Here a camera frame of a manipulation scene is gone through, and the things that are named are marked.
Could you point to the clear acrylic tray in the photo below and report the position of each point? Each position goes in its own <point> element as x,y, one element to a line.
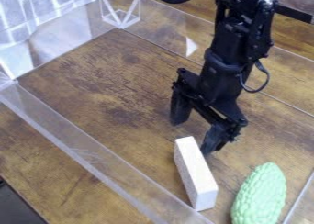
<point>104,93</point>

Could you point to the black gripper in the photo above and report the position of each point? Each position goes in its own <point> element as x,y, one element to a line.
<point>210,92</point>

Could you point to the green bumpy gourd toy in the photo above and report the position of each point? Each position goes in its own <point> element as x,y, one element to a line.
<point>260,197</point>

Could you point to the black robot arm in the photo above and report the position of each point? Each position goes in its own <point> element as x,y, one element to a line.
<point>240,43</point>

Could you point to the white foam block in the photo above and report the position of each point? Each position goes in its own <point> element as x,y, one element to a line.
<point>195,174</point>

